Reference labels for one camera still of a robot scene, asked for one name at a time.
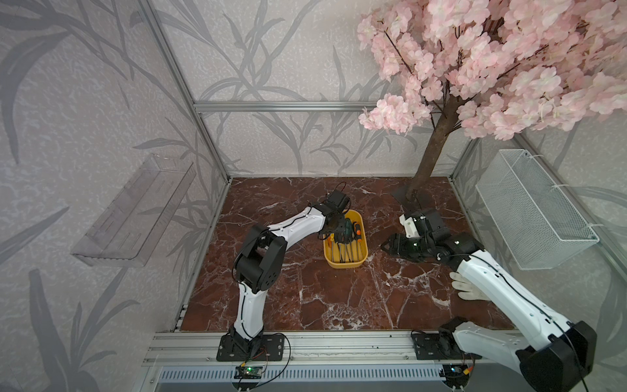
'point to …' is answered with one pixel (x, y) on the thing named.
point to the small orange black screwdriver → (357, 233)
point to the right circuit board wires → (456, 375)
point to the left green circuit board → (248, 372)
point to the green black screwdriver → (349, 233)
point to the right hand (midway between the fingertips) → (386, 246)
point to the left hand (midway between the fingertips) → (339, 225)
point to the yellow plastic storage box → (340, 252)
